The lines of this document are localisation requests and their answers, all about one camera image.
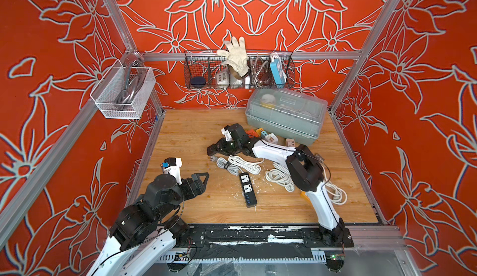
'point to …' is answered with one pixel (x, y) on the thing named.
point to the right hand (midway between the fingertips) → (208, 150)
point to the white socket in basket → (223, 78)
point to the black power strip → (251, 199)
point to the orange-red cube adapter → (251, 133)
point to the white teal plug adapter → (264, 133)
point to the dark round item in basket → (197, 81)
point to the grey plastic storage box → (292, 114)
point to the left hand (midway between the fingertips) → (202, 175)
